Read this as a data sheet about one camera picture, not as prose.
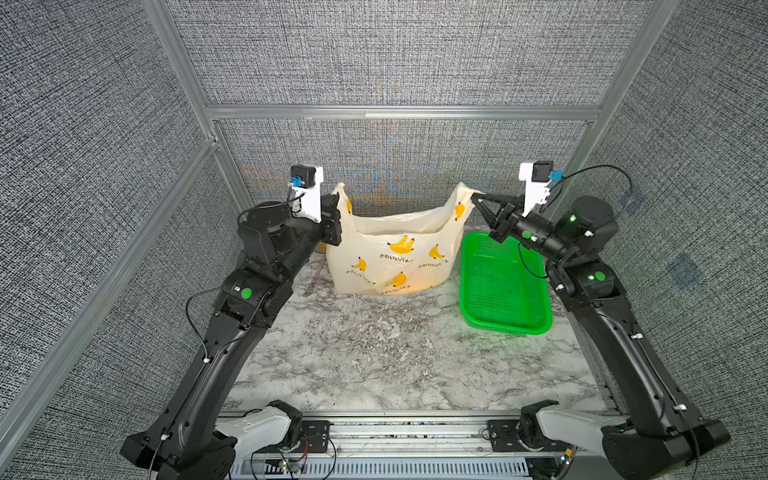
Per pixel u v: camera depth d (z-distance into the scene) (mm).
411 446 731
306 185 445
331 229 507
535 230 509
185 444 357
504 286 1001
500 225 509
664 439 369
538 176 488
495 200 541
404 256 692
